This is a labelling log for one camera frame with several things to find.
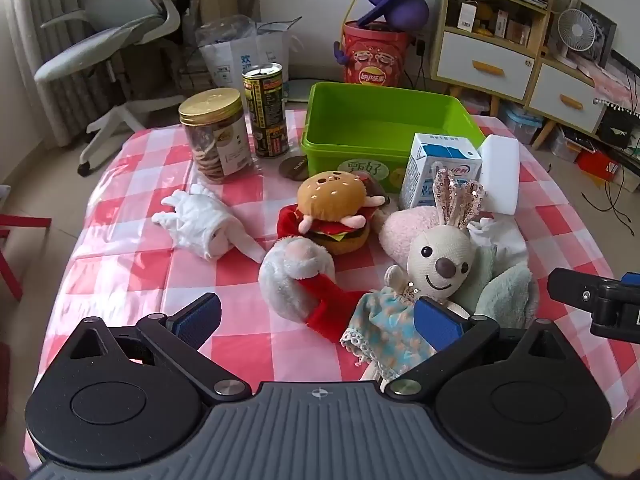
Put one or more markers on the cookie jar with gold lid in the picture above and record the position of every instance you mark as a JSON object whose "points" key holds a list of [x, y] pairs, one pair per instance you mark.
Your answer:
{"points": [[215, 135]]}

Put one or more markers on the clear plastic bag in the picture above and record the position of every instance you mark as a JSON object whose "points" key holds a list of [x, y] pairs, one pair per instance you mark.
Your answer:
{"points": [[225, 35]]}

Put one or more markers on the red white checked tablecloth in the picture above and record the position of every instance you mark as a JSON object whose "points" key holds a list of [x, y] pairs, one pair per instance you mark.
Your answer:
{"points": [[150, 285]]}

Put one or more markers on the rabbit plush doll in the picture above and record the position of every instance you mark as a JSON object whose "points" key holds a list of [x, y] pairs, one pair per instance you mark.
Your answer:
{"points": [[440, 260]]}

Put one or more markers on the tall wooden shelf cabinet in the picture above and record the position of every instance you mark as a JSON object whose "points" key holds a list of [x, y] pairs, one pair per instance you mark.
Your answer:
{"points": [[480, 65]]}

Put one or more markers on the white glove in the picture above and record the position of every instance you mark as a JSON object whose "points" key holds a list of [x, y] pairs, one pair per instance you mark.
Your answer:
{"points": [[200, 220], [500, 235]]}

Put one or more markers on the white plush with red scarf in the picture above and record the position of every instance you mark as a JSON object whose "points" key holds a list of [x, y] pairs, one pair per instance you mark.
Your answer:
{"points": [[290, 285]]}

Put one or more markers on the red snack bucket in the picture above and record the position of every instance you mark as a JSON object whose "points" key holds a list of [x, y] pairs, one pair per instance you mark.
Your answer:
{"points": [[375, 55]]}

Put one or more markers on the grey office chair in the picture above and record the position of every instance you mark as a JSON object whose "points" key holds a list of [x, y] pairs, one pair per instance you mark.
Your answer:
{"points": [[90, 45]]}

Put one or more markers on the green plastic bin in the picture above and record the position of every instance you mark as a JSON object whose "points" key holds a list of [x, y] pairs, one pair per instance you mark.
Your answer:
{"points": [[380, 125]]}

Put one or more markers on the burger plush toy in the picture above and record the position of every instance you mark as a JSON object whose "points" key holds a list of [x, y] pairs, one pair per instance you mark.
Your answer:
{"points": [[330, 195]]}

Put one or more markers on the red box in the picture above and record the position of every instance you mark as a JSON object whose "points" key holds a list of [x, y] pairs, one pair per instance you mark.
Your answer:
{"points": [[597, 165]]}

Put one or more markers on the light green plush cloth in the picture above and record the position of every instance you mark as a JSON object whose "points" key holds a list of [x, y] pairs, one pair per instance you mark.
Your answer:
{"points": [[505, 285]]}

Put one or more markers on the small white box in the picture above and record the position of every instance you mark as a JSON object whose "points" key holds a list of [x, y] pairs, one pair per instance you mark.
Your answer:
{"points": [[467, 15]]}

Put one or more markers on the white sponge block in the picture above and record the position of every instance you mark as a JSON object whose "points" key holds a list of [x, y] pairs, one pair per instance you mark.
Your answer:
{"points": [[500, 175]]}

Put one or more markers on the blue white milk carton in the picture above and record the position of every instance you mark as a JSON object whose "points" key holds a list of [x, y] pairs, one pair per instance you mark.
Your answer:
{"points": [[430, 160]]}

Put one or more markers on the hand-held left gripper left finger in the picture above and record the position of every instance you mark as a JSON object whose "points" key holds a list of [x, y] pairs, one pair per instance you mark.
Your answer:
{"points": [[197, 317]]}

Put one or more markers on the dark picture frame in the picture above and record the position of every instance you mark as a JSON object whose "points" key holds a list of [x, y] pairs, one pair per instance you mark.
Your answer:
{"points": [[602, 25]]}

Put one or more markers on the purple ringed ball toy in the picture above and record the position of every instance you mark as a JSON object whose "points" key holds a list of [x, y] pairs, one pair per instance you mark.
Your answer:
{"points": [[407, 12]]}

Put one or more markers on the white desk fan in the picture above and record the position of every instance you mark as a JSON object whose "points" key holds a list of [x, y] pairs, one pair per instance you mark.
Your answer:
{"points": [[575, 30]]}

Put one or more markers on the low white drawer cabinet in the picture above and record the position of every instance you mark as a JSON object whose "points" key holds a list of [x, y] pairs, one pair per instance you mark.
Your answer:
{"points": [[565, 97]]}

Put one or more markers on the clear storage box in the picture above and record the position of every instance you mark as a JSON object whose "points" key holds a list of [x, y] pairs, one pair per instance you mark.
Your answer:
{"points": [[520, 122]]}

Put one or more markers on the white shopping bag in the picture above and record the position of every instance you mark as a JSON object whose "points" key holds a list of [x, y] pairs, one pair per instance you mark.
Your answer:
{"points": [[272, 50]]}

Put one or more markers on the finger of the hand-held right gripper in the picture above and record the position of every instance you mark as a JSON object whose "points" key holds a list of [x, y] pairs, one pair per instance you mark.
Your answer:
{"points": [[580, 290]]}

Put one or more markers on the tall black yellow can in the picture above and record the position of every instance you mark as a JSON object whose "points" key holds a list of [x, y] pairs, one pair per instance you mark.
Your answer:
{"points": [[267, 110]]}

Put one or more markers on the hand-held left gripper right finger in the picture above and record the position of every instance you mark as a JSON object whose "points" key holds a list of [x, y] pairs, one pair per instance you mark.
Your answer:
{"points": [[440, 322]]}

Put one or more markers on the red chair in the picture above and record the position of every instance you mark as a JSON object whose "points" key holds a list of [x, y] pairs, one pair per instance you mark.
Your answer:
{"points": [[20, 222]]}

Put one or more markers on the pink cloth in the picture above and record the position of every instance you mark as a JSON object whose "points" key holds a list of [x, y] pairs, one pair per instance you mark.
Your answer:
{"points": [[615, 85]]}

